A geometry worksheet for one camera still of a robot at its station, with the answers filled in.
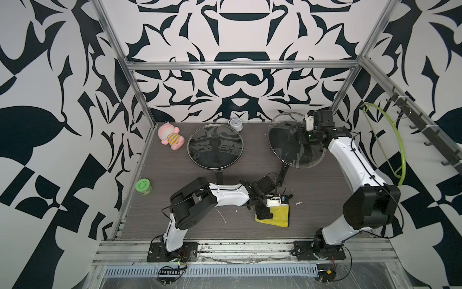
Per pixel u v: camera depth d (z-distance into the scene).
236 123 1.16
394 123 0.71
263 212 0.76
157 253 0.73
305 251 0.74
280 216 0.82
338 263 0.73
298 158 1.02
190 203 0.50
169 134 1.05
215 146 0.87
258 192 0.69
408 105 0.65
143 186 0.87
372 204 0.44
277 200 0.75
